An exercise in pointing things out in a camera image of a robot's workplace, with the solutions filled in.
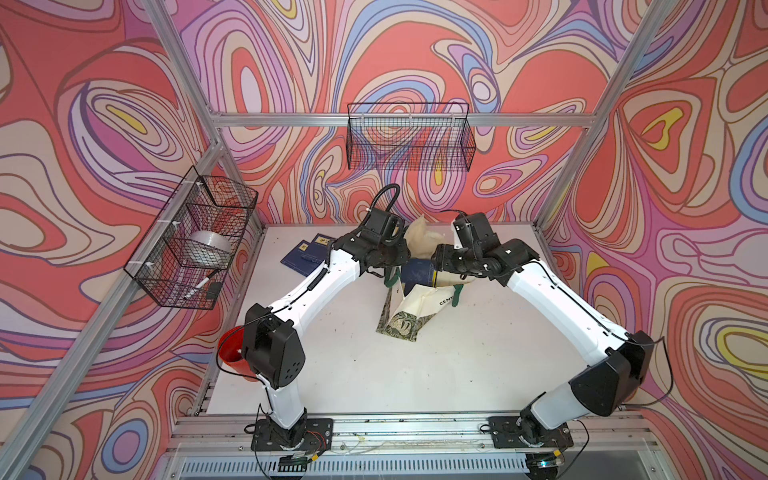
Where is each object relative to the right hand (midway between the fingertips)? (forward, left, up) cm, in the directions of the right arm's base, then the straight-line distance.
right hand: (442, 267), depth 79 cm
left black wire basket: (+17, +66, +11) cm, 69 cm away
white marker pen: (-8, +62, +4) cm, 63 cm away
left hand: (+5, +8, 0) cm, 9 cm away
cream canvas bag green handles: (-5, +9, -17) cm, 20 cm away
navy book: (+11, +5, -17) cm, 21 cm away
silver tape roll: (-1, +57, +12) cm, 58 cm away
